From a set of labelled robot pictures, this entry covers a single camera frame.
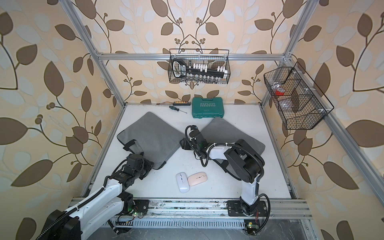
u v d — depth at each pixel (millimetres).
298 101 809
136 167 680
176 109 1162
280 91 807
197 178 823
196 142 740
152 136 992
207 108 1148
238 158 502
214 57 911
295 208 755
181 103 1195
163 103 1238
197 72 849
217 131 1035
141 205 742
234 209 728
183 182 806
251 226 698
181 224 706
